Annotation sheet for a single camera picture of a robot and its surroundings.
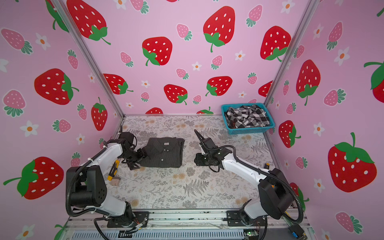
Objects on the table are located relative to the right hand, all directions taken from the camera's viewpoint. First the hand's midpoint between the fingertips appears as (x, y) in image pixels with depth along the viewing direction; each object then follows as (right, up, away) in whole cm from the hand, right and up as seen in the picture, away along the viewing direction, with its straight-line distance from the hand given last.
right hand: (195, 160), depth 84 cm
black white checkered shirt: (+36, +27, +20) cm, 50 cm away
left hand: (-30, -1, +4) cm, 30 cm away
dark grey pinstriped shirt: (-21, +3, +10) cm, 23 cm away
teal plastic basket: (+41, +17, +20) cm, 49 cm away
